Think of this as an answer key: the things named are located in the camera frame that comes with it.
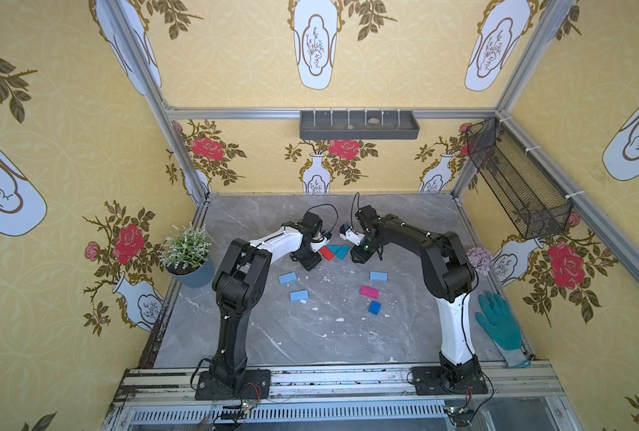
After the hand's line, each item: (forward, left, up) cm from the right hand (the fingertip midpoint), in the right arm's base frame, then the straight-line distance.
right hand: (358, 255), depth 102 cm
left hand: (-3, +18, +1) cm, 18 cm away
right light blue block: (-9, -7, 0) cm, 11 cm away
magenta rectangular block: (-14, -4, 0) cm, 15 cm away
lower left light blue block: (-17, +20, +2) cm, 27 cm away
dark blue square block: (-20, -5, +1) cm, 21 cm away
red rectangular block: (-1, +12, +2) cm, 12 cm away
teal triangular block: (+1, +9, +3) cm, 10 cm away
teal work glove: (-22, -44, -1) cm, 50 cm away
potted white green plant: (-13, +54, +19) cm, 59 cm away
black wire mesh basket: (+10, -51, +26) cm, 58 cm away
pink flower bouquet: (-6, -40, +10) cm, 41 cm away
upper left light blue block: (-11, +25, +1) cm, 28 cm away
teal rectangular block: (0, +6, +2) cm, 6 cm away
